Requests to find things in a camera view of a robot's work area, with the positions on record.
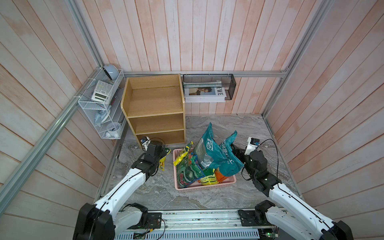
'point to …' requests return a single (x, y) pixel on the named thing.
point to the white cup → (113, 128)
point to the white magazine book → (204, 91)
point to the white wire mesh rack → (117, 101)
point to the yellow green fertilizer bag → (210, 177)
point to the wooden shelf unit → (155, 107)
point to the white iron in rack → (101, 116)
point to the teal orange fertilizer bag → (231, 160)
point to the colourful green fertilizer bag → (189, 171)
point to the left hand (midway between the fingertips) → (160, 149)
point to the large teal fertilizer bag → (208, 152)
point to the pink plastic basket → (195, 185)
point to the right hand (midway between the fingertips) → (237, 144)
